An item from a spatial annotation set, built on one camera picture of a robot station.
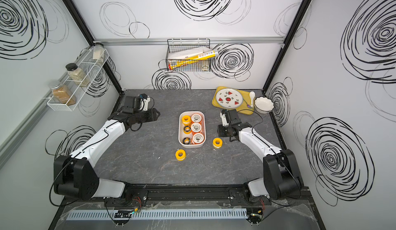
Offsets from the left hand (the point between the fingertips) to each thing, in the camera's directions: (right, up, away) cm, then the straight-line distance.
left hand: (155, 113), depth 85 cm
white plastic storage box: (+14, -14, +8) cm, 21 cm away
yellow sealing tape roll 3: (+35, -18, +6) cm, 40 cm away
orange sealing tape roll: (+22, -4, +14) cm, 27 cm away
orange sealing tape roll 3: (+24, -15, +5) cm, 29 cm away
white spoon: (+64, +12, +30) cm, 72 cm away
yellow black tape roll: (+17, -11, +12) cm, 23 cm away
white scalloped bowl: (+70, +5, +24) cm, 74 cm away
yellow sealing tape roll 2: (+14, -24, +1) cm, 27 cm away
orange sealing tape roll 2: (+22, -9, +9) cm, 26 cm away
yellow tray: (+57, +3, +26) cm, 63 cm away
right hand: (+37, -10, +4) cm, 39 cm away
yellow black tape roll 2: (+17, -17, +7) cm, 25 cm away
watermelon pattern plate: (+47, +9, +30) cm, 56 cm away
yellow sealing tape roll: (+16, -5, +14) cm, 22 cm away
